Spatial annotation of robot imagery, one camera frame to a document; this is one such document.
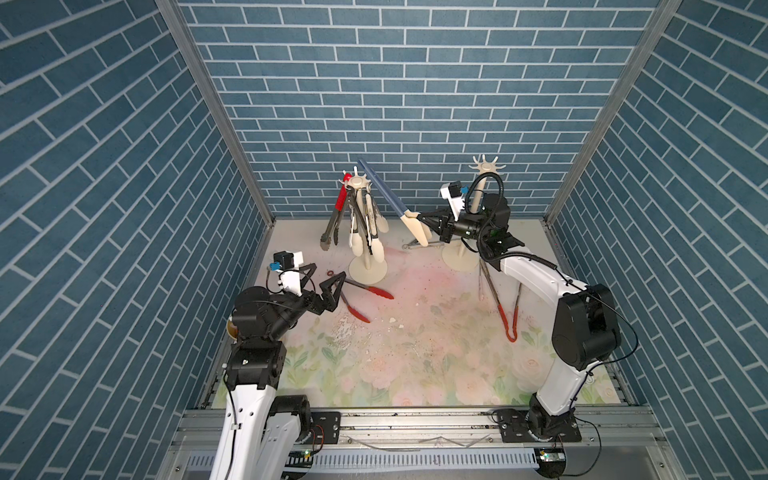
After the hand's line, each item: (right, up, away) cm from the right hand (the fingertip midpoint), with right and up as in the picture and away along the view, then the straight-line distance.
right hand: (425, 218), depth 79 cm
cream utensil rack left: (-19, -17, +25) cm, 35 cm away
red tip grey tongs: (-17, -22, +20) cm, 34 cm away
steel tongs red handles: (+28, -35, +10) cm, 46 cm away
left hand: (-21, -14, -12) cm, 27 cm away
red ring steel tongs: (-30, -6, +14) cm, 33 cm away
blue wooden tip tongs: (-3, -1, -3) cm, 4 cm away
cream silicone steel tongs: (-14, -2, 0) cm, 14 cm away
